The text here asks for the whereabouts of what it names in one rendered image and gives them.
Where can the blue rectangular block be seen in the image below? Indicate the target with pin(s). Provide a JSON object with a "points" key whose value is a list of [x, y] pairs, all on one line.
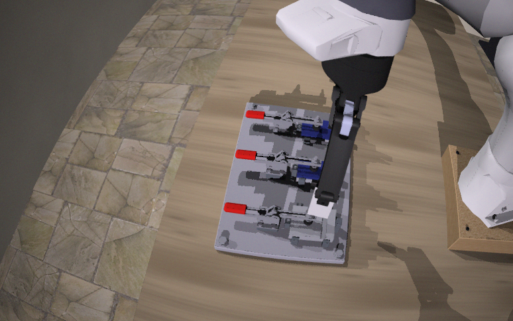
{"points": [[305, 172], [321, 135]]}

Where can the toggle clamp with red handle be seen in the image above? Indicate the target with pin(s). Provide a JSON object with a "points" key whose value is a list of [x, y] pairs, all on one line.
{"points": [[282, 126]]}

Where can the red-handled toggle clamp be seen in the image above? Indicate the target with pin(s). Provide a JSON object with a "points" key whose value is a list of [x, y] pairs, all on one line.
{"points": [[276, 169], [265, 221]]}

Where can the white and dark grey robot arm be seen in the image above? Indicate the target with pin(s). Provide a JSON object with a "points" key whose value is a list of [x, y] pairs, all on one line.
{"points": [[330, 29]]}

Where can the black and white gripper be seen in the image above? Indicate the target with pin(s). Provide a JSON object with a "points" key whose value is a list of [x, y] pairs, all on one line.
{"points": [[353, 76]]}

